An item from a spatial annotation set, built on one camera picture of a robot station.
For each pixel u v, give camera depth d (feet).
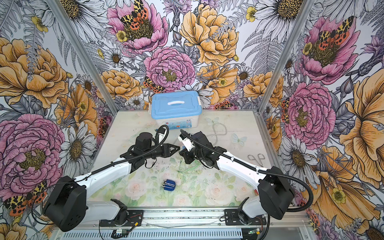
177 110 3.26
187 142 2.35
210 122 3.79
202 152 2.03
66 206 1.35
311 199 1.35
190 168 2.98
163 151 2.36
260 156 3.17
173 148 2.60
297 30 2.60
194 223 2.43
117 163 1.83
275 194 1.38
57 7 2.34
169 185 2.71
